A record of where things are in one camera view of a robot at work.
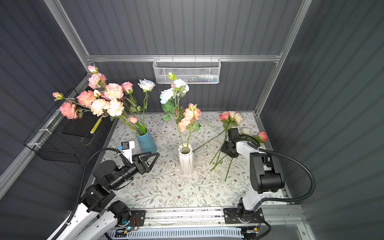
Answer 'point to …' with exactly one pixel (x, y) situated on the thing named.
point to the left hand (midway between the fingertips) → (155, 154)
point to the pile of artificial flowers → (229, 119)
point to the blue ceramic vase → (146, 143)
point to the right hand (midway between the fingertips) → (227, 150)
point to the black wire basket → (58, 138)
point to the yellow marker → (97, 124)
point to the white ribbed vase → (186, 156)
